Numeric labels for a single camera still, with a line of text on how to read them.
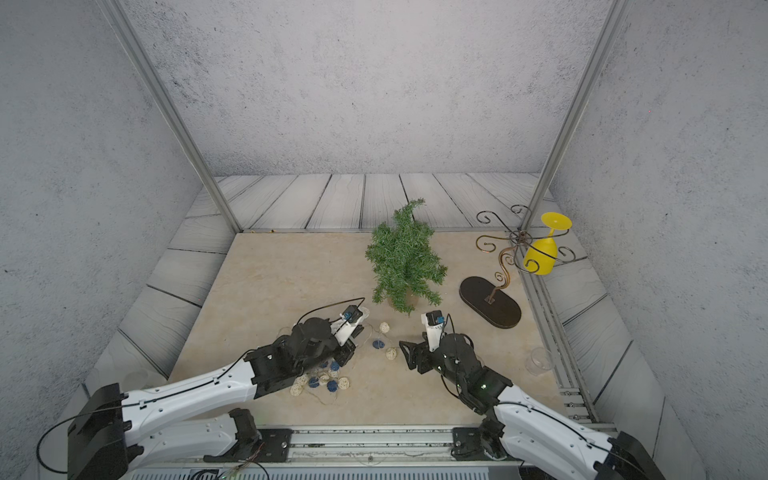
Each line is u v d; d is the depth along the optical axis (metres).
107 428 0.40
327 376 0.83
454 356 0.58
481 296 1.02
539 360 0.85
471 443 0.73
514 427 0.53
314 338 0.56
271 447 0.73
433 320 0.70
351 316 0.64
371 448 0.74
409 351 0.72
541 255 0.72
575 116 0.87
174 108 0.87
